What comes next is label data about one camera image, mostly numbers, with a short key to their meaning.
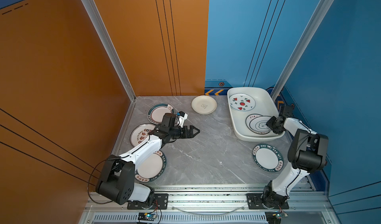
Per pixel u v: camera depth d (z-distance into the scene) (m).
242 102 1.13
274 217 0.71
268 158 0.87
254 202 0.72
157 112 1.11
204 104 1.16
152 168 0.85
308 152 0.50
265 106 1.12
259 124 1.00
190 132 0.75
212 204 0.73
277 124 0.77
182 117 0.78
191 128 0.75
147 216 0.71
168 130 0.67
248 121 1.03
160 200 0.74
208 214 0.71
